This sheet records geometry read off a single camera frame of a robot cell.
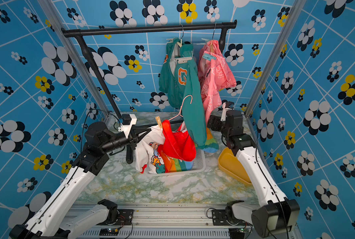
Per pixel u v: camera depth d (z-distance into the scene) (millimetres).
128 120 516
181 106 646
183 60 602
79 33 523
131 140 542
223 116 657
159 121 612
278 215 371
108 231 722
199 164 879
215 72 577
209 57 580
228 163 954
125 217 729
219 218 722
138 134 579
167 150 717
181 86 755
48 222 380
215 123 666
